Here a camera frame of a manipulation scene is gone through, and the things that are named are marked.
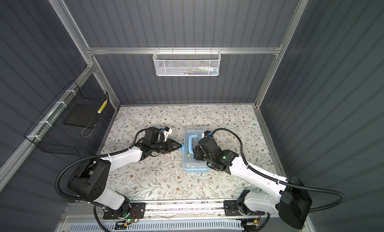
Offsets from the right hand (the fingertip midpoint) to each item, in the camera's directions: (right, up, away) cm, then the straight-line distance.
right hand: (196, 152), depth 79 cm
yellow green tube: (-52, +25, +2) cm, 58 cm away
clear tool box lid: (-2, +8, +10) cm, 13 cm away
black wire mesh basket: (-64, +11, -15) cm, 67 cm away
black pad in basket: (-60, +20, -1) cm, 64 cm away
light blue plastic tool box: (-4, -12, +6) cm, 14 cm away
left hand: (-9, +2, +6) cm, 11 cm away
